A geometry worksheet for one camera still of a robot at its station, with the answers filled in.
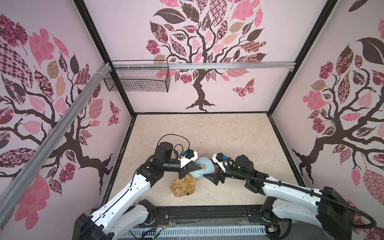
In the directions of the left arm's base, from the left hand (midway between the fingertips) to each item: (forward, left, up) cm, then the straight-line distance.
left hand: (199, 168), depth 69 cm
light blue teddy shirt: (+1, -5, -1) cm, 5 cm away
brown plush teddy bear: (-8, +6, -2) cm, 10 cm away
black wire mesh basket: (+58, +39, +13) cm, 71 cm away
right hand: (+3, -4, -4) cm, 6 cm away
